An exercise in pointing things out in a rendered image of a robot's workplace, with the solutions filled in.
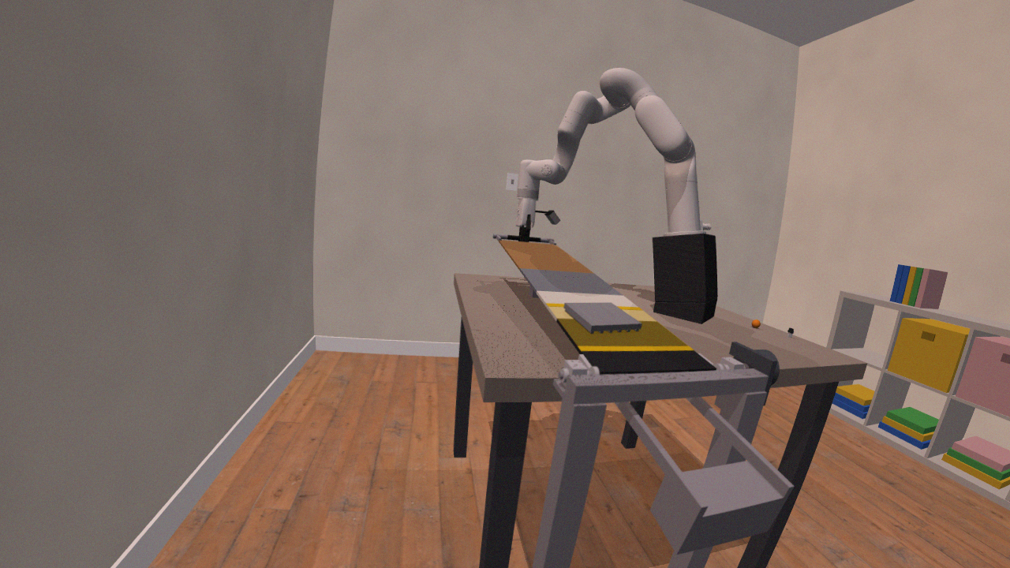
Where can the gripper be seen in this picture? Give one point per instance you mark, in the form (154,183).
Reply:
(525,211)

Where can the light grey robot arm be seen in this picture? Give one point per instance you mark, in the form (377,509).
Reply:
(622,88)

